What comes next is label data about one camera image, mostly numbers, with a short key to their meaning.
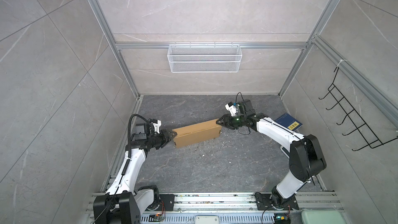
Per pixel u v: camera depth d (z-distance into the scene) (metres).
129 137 0.57
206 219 0.68
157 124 0.77
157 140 0.69
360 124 0.65
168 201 0.73
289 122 1.03
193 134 0.80
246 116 0.70
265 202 0.73
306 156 0.47
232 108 0.82
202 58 1.01
